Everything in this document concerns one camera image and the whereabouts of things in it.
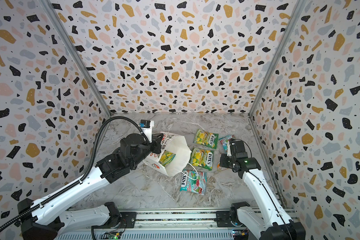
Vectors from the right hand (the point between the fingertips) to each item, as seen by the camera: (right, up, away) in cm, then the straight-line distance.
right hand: (221, 156), depth 81 cm
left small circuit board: (-54, -35, -11) cm, 66 cm away
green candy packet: (-31, -2, +9) cm, 33 cm away
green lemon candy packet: (-6, +8, +23) cm, 25 cm away
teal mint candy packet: (-15, -15, +4) cm, 22 cm away
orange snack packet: (-1, -7, +4) cm, 8 cm away
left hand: (-29, +14, -14) cm, 35 cm away
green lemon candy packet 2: (-10, -4, +13) cm, 16 cm away
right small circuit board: (+6, -36, -10) cm, 37 cm away
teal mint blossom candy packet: (+7, +7, +22) cm, 24 cm away
